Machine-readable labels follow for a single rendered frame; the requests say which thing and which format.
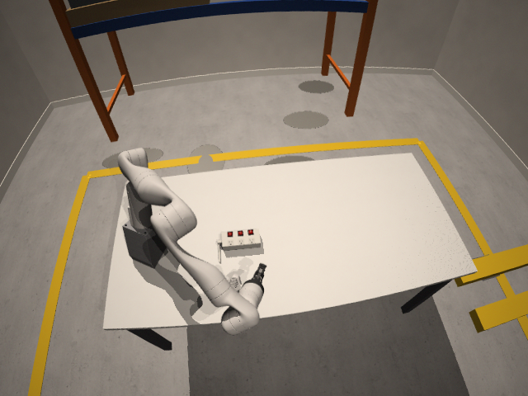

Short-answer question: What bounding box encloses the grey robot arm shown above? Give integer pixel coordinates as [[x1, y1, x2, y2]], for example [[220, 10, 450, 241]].
[[118, 148, 263, 335]]

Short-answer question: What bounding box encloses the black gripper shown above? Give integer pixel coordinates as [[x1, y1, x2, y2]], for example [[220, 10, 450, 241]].
[[243, 263, 266, 294]]

